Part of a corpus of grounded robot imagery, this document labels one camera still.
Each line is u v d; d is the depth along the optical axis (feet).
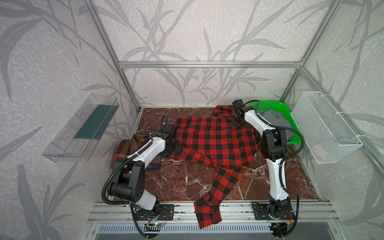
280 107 3.68
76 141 2.08
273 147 1.96
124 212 2.47
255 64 6.41
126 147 3.07
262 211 2.42
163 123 2.46
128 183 1.44
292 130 1.84
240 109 2.53
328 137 2.03
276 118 3.64
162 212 2.38
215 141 3.25
